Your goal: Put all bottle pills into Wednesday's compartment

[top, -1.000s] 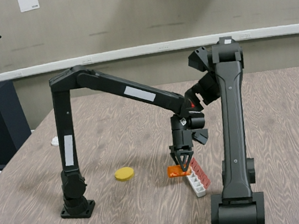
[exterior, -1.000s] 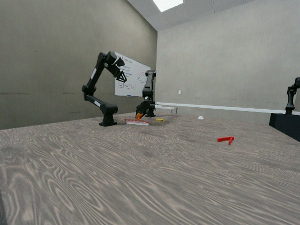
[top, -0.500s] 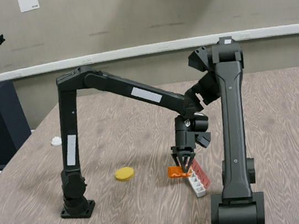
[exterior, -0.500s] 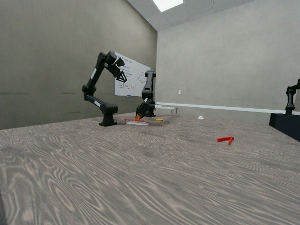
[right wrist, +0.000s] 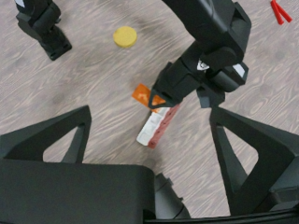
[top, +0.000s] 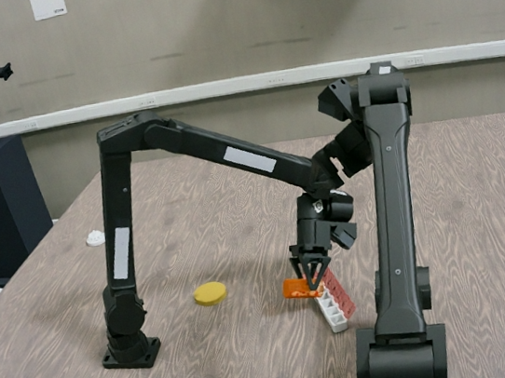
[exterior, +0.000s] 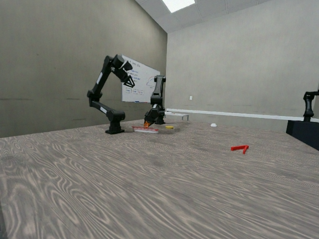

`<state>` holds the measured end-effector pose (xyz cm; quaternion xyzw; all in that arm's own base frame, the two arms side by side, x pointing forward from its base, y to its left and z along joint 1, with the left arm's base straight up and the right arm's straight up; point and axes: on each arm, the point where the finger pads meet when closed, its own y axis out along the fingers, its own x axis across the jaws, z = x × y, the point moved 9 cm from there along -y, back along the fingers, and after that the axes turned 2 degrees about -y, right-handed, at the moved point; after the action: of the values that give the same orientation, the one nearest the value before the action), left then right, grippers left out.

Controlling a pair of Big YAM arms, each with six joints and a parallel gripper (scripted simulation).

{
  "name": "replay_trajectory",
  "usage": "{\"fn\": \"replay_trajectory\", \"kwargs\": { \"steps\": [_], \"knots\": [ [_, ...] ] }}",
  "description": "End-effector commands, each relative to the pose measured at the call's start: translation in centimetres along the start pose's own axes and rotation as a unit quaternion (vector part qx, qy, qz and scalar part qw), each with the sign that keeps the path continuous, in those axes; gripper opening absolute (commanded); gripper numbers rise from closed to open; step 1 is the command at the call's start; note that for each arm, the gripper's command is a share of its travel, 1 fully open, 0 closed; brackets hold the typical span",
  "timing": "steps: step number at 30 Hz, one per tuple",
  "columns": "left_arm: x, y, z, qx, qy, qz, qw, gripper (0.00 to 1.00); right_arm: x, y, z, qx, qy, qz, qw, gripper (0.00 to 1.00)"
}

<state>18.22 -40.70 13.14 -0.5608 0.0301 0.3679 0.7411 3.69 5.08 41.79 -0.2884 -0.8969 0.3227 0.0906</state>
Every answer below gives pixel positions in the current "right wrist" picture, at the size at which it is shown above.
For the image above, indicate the orange translucent pill bottle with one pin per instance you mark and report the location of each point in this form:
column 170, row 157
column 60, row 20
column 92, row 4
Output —
column 142, row 95

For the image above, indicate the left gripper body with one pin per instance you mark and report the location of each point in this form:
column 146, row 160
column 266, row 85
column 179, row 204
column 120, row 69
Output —
column 169, row 78

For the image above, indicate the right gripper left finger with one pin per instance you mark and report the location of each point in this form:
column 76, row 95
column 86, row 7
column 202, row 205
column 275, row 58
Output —
column 30, row 142

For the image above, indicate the white pill organiser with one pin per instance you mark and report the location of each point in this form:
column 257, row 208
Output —
column 148, row 132

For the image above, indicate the yellow flat disc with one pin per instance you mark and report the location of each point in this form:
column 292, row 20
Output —
column 125, row 37

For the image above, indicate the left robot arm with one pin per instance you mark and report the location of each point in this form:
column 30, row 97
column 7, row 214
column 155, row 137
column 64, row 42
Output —
column 209, row 22

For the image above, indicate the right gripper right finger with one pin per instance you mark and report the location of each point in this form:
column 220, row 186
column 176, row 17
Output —
column 277, row 166

